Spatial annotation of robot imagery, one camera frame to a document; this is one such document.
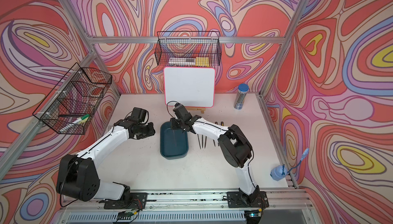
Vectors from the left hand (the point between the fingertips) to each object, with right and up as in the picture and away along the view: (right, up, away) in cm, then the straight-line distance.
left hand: (155, 131), depth 87 cm
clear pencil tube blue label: (+53, +26, +9) cm, 60 cm away
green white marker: (-32, +7, -17) cm, 37 cm away
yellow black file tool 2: (+29, -7, +6) cm, 31 cm away
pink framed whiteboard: (+20, +28, +15) cm, 38 cm away
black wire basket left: (-38, +13, -15) cm, 43 cm away
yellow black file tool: (+35, -7, +6) cm, 36 cm away
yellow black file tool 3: (+25, -7, +6) cm, 27 cm away
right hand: (+9, +1, +4) cm, 10 cm away
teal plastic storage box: (+11, -7, -1) cm, 13 cm away
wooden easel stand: (+26, +13, +18) cm, 34 cm away
